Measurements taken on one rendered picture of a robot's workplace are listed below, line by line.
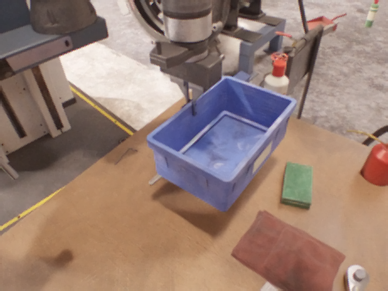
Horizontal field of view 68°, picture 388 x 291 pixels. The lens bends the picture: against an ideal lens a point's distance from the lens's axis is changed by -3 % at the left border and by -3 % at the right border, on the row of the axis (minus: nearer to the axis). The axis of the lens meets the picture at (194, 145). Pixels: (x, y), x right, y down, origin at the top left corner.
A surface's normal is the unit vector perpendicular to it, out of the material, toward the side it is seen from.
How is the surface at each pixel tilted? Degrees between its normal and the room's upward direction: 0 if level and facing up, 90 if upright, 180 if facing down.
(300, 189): 0
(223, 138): 0
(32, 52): 90
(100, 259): 0
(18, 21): 90
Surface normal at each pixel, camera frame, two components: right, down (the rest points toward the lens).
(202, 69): -0.60, 0.56
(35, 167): -0.03, -0.73
